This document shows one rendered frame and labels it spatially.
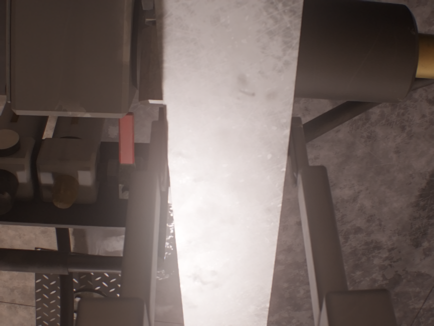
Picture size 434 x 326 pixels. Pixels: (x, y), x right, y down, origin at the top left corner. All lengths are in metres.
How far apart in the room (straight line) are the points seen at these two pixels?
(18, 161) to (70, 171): 0.08
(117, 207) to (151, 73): 0.67
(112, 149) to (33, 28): 0.68
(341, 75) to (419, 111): 1.06
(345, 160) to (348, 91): 1.08
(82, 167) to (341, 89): 0.55
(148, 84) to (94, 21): 0.11
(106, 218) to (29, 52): 0.57
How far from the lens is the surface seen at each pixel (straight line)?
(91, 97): 0.46
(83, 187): 0.99
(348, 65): 0.48
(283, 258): 1.76
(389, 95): 0.50
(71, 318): 1.47
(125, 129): 0.89
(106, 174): 1.00
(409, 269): 1.87
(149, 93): 0.35
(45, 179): 1.00
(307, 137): 1.09
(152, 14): 0.36
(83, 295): 1.86
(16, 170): 0.99
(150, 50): 0.36
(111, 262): 0.95
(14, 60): 0.47
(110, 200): 1.03
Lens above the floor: 1.21
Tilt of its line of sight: 52 degrees down
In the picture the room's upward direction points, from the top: 178 degrees clockwise
